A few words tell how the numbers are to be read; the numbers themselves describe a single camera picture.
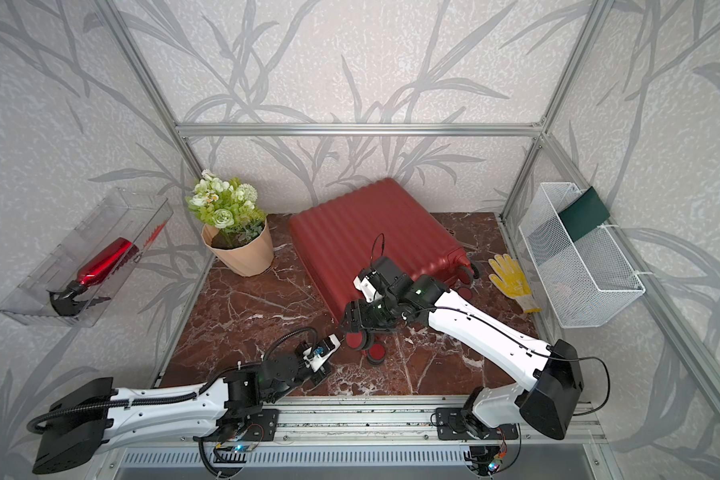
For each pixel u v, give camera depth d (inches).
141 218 32.6
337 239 32.5
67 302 23.1
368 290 26.2
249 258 36.0
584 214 29.0
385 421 29.7
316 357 24.9
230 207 33.3
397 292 21.7
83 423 16.8
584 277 23.6
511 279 40.1
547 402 15.0
